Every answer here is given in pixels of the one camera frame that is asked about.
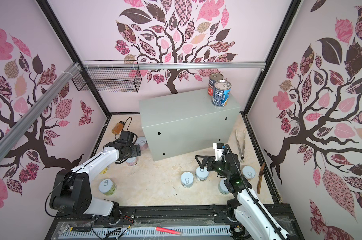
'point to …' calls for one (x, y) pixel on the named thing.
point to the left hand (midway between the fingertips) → (131, 154)
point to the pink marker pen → (168, 230)
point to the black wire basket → (109, 79)
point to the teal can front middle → (187, 179)
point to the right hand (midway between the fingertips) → (201, 156)
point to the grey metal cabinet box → (179, 124)
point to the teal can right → (222, 187)
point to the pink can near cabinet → (142, 142)
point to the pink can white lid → (131, 161)
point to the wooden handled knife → (260, 177)
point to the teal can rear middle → (201, 174)
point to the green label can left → (107, 187)
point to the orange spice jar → (118, 128)
